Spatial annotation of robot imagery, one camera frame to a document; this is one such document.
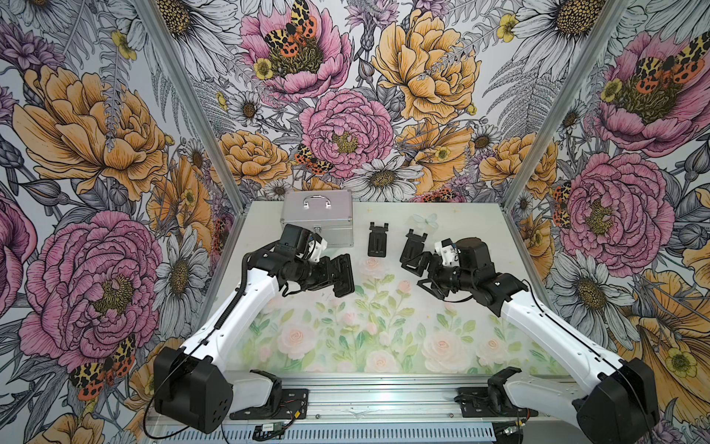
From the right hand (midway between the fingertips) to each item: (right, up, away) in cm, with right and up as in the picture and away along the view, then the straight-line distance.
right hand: (409, 279), depth 76 cm
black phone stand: (+5, +6, +23) cm, 25 cm away
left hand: (-19, -2, +1) cm, 19 cm away
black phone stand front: (-7, +10, +25) cm, 28 cm away
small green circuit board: (-37, -38, -4) cm, 53 cm away
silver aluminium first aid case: (-25, +20, +23) cm, 40 cm away
